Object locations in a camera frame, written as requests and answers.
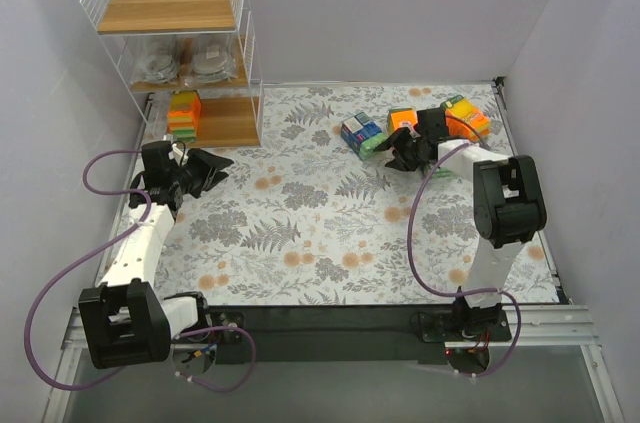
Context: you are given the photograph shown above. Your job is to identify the orange green sponge pack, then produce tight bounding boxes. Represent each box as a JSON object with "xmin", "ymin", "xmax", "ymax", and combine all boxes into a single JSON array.
[{"xmin": 167, "ymin": 91, "xmax": 202, "ymax": 143}]

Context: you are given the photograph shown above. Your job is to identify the silver mesh scrubber pack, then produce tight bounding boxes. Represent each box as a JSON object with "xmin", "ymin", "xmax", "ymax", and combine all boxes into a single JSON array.
[{"xmin": 131, "ymin": 35, "xmax": 180, "ymax": 84}]

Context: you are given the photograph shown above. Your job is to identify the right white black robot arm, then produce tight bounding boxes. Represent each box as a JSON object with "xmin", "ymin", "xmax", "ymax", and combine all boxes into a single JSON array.
[{"xmin": 375, "ymin": 108, "xmax": 547, "ymax": 336}]

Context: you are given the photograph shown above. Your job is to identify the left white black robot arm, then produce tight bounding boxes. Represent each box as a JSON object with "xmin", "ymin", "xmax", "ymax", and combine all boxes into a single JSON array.
[{"xmin": 79, "ymin": 140, "xmax": 234, "ymax": 369}]

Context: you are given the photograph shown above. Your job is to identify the blue label green sponges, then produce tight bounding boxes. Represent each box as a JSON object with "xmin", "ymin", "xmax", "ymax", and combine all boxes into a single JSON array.
[{"xmin": 341, "ymin": 112, "xmax": 387, "ymax": 161}]

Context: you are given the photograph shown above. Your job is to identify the orange box sponge pack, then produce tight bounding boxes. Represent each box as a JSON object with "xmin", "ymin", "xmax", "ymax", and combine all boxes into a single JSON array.
[{"xmin": 387, "ymin": 108, "xmax": 418, "ymax": 137}]

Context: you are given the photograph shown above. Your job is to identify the blue label sponge pack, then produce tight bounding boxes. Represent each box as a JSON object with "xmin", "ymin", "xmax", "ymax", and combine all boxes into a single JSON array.
[{"xmin": 426, "ymin": 166, "xmax": 455, "ymax": 178}]

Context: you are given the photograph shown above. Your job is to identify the orange yellow sponge box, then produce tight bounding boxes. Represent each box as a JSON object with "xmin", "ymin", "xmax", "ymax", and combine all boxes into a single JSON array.
[{"xmin": 440, "ymin": 95, "xmax": 491, "ymax": 141}]

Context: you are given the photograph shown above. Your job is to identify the floral patterned table mat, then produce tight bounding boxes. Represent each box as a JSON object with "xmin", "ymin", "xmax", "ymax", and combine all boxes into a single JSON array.
[{"xmin": 95, "ymin": 83, "xmax": 561, "ymax": 306}]

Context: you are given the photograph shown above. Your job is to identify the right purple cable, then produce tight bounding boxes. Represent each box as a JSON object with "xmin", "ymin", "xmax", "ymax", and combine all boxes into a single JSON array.
[{"xmin": 407, "ymin": 140, "xmax": 522, "ymax": 378}]

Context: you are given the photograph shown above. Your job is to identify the purple cable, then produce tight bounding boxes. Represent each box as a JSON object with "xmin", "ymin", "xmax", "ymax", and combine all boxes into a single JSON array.
[
  {"xmin": 23, "ymin": 147, "xmax": 260, "ymax": 393},
  {"xmin": 407, "ymin": 140, "xmax": 522, "ymax": 378}
]

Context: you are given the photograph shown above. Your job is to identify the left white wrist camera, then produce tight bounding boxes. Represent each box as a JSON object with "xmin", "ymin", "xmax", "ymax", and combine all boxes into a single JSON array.
[{"xmin": 171, "ymin": 141, "xmax": 188, "ymax": 166}]

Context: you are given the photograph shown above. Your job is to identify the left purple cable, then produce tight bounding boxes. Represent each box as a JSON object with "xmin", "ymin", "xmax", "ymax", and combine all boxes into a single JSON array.
[{"xmin": 23, "ymin": 147, "xmax": 260, "ymax": 393}]

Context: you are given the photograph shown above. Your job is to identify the white wire wooden shelf unit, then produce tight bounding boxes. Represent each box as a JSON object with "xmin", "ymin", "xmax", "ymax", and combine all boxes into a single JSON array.
[{"xmin": 80, "ymin": 0, "xmax": 264, "ymax": 147}]

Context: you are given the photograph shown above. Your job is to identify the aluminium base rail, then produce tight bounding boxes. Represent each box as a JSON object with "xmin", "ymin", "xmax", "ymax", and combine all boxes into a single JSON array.
[{"xmin": 62, "ymin": 302, "xmax": 601, "ymax": 352}]

